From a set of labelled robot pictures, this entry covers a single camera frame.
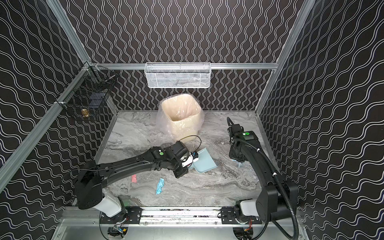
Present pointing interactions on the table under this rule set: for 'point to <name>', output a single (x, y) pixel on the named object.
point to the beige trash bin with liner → (180, 117)
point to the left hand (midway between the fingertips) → (190, 172)
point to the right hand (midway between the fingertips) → (241, 157)
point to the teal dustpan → (204, 163)
